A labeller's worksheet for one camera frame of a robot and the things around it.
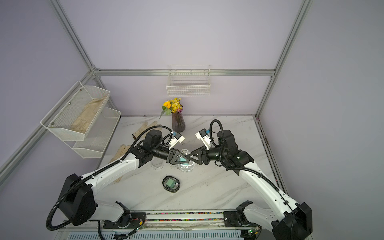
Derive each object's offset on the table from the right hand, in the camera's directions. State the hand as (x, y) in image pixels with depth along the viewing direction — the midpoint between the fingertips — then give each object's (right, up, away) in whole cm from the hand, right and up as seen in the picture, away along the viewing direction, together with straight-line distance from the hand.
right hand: (191, 157), depth 69 cm
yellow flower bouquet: (-13, +28, +24) cm, 39 cm away
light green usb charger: (-12, -18, +15) cm, 26 cm away
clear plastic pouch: (-2, -5, +1) cm, 5 cm away
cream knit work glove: (-38, +15, +46) cm, 62 cm away
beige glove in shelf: (-57, +17, +8) cm, 60 cm away
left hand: (-2, -2, 0) cm, 3 cm away
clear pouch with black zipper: (-9, -20, +14) cm, 26 cm away
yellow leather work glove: (-49, -2, +29) cm, 57 cm away
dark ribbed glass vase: (-11, +17, +37) cm, 42 cm away
